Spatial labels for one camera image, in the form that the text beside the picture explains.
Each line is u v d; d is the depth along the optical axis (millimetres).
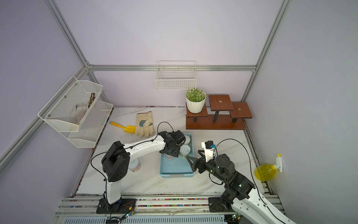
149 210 732
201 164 596
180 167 892
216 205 735
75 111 768
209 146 593
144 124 1073
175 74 951
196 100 874
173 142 658
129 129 1071
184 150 882
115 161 492
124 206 730
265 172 863
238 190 494
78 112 766
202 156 710
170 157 878
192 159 618
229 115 967
